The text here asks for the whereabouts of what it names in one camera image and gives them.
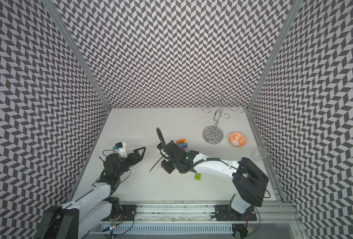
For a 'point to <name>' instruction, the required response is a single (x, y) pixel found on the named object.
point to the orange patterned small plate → (237, 139)
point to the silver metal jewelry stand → (213, 134)
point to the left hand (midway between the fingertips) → (142, 151)
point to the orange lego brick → (181, 141)
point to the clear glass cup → (259, 154)
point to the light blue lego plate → (185, 145)
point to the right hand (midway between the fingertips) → (166, 164)
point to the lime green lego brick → (197, 177)
